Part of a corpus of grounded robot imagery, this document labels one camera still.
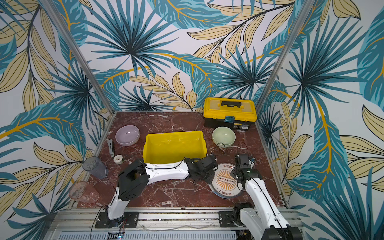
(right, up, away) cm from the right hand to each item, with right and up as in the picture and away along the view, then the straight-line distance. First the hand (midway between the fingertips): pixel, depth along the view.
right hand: (237, 173), depth 85 cm
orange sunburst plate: (-8, -6, -2) cm, 10 cm away
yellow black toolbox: (+4, +35, +13) cm, 38 cm away
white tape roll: (-71, +7, +7) cm, 72 cm away
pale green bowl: (-4, +20, +18) cm, 27 cm away
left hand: (-16, -2, -1) cm, 16 cm away
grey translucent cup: (-79, +4, -2) cm, 80 cm away
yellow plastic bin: (-39, +13, +17) cm, 44 cm away
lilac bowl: (-70, +21, +17) cm, 75 cm away
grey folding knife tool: (-79, +13, +12) cm, 81 cm away
